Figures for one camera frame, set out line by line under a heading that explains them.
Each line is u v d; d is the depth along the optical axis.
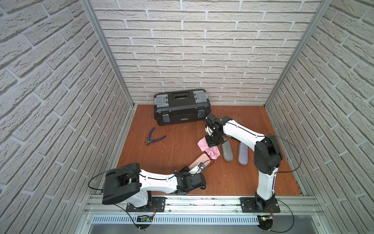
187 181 0.63
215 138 0.77
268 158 0.51
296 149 0.89
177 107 0.96
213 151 0.84
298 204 0.76
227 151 0.90
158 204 0.74
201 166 0.71
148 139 0.97
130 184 0.43
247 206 0.74
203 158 0.86
